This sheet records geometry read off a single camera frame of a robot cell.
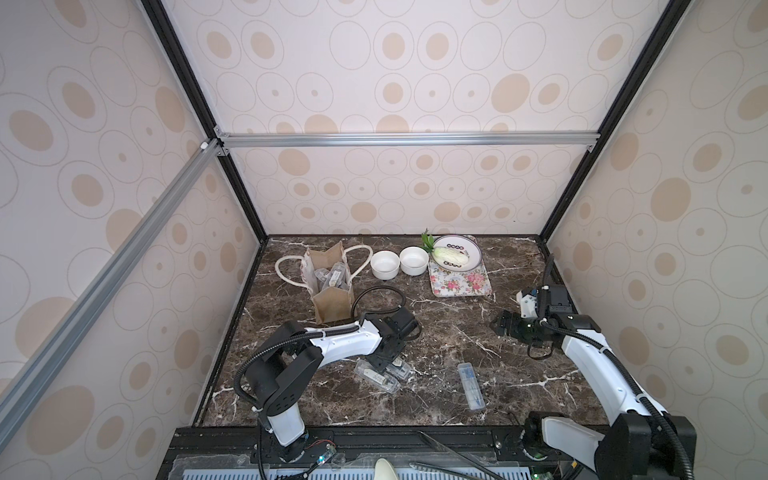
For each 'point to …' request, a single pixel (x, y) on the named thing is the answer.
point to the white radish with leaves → (447, 255)
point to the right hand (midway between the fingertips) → (516, 328)
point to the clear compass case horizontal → (321, 273)
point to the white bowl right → (413, 260)
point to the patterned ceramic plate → (464, 243)
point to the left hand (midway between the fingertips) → (406, 354)
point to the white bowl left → (385, 264)
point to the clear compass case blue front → (471, 387)
